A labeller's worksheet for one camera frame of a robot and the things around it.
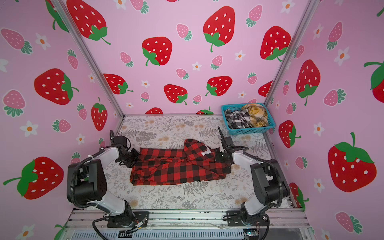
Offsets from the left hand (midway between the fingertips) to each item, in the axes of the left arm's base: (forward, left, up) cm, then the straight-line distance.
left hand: (141, 157), depth 94 cm
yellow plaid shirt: (+32, -80, +8) cm, 86 cm away
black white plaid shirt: (+27, -64, +7) cm, 70 cm away
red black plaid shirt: (-3, -36, -2) cm, 36 cm away
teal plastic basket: (+43, -67, +5) cm, 80 cm away
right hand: (+1, -48, 0) cm, 48 cm away
